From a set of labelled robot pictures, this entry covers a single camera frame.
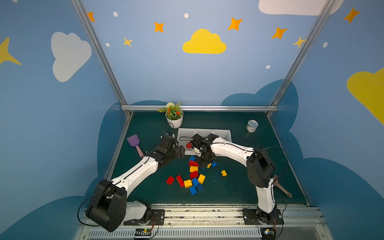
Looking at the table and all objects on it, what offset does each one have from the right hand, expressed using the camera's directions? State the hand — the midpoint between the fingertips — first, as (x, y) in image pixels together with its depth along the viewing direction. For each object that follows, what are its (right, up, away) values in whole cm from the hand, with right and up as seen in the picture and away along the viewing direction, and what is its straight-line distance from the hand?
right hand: (204, 162), depth 89 cm
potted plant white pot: (-19, +24, +20) cm, 37 cm away
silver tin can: (+37, +23, +19) cm, 47 cm away
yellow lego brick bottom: (-10, -11, -5) cm, 15 cm away
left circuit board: (-32, -31, -15) cm, 47 cm away
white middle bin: (+1, +18, +13) cm, 22 cm away
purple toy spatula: (-48, +12, +13) cm, 51 cm away
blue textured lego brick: (-3, -13, -4) cm, 14 cm away
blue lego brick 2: (+7, -2, +4) cm, 8 cm away
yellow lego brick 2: (+3, -2, +2) cm, 4 cm away
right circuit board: (+31, -32, -15) cm, 47 cm away
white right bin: (+16, +15, +19) cm, 29 cm away
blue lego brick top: (-7, +2, +6) cm, 9 cm away
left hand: (-16, +8, -1) cm, 18 cm away
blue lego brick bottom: (-7, -14, -6) cm, 17 cm away
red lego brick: (-20, -10, -3) cm, 23 cm away
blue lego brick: (-6, -10, -4) cm, 12 cm away
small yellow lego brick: (+12, -7, 0) cm, 14 cm away
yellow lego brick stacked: (-6, -4, +2) cm, 8 cm away
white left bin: (-11, +17, -11) cm, 23 cm away
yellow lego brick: (-2, -8, -3) cm, 9 cm away
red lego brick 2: (-6, -7, -1) cm, 10 cm away
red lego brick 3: (-7, -1, +2) cm, 8 cm away
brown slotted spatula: (+41, -11, -4) cm, 43 cm away
